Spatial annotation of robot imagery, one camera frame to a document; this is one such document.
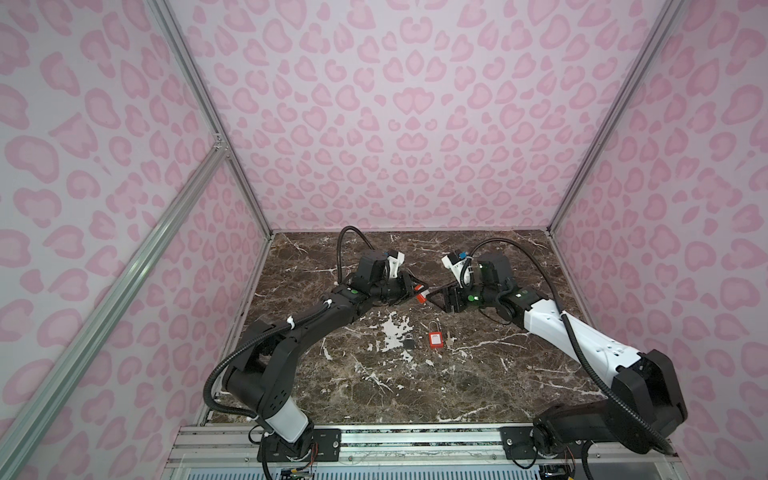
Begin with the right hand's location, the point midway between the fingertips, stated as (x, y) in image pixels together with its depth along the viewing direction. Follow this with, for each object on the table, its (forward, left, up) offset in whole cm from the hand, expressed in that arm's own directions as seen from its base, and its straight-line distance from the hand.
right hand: (438, 291), depth 79 cm
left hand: (+2, +2, +1) cm, 3 cm away
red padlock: (-1, +4, -1) cm, 5 cm away
